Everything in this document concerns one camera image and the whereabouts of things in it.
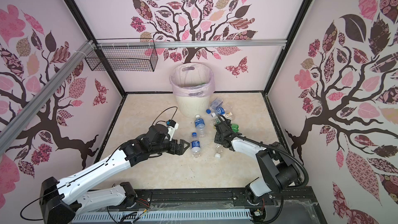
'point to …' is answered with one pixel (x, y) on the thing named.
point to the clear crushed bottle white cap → (218, 151)
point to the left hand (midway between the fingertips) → (182, 146)
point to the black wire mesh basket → (125, 55)
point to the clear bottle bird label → (228, 115)
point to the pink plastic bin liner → (192, 80)
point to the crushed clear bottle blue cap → (216, 103)
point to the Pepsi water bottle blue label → (195, 146)
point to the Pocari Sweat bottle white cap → (199, 123)
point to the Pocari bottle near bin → (220, 110)
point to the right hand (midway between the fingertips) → (220, 135)
